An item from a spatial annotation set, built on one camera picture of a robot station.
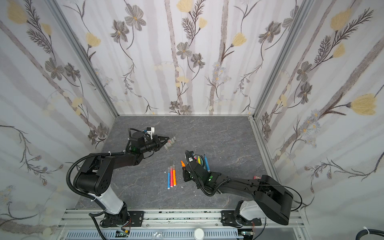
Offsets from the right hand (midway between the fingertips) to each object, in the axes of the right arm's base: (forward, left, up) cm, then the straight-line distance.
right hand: (179, 165), depth 81 cm
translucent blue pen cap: (+26, +6, -12) cm, 29 cm away
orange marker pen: (+1, -2, -1) cm, 3 cm away
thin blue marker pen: (-6, +6, -11) cm, 14 cm away
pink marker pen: (-4, +5, -11) cm, 13 cm away
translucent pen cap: (+23, +7, -12) cm, 27 cm away
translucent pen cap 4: (+17, +11, -12) cm, 24 cm away
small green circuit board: (-31, +27, -14) cm, 44 cm away
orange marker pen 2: (-4, +3, -11) cm, 13 cm away
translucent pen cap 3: (+13, +9, 0) cm, 16 cm away
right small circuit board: (-30, -35, -8) cm, 47 cm away
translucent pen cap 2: (+19, +9, -12) cm, 24 cm away
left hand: (+17, +9, +3) cm, 20 cm away
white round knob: (-31, -11, +2) cm, 33 cm away
